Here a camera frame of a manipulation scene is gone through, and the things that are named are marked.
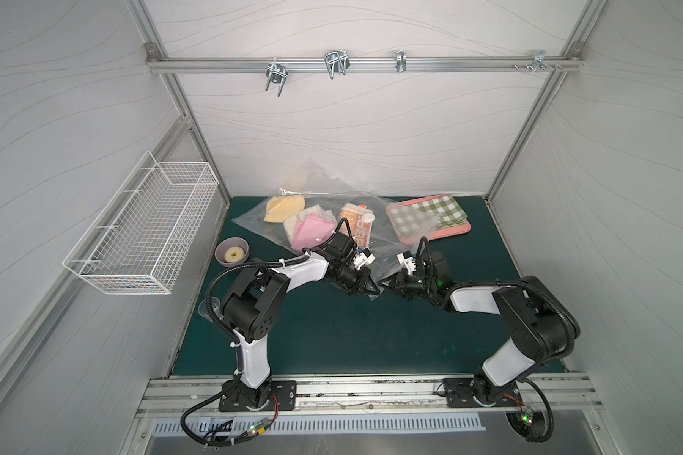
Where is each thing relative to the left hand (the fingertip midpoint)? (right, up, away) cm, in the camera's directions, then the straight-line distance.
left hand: (380, 295), depth 83 cm
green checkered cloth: (+23, +24, +29) cm, 44 cm away
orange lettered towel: (-5, +19, +24) cm, 31 cm away
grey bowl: (-51, +12, +15) cm, 54 cm away
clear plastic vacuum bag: (-22, +38, +39) cm, 59 cm away
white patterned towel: (-32, +21, +25) cm, 46 cm away
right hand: (0, +3, +5) cm, 6 cm away
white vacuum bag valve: (-2, +24, +25) cm, 35 cm away
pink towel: (-23, +19, +18) cm, 34 cm away
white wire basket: (-61, +17, -14) cm, 65 cm away
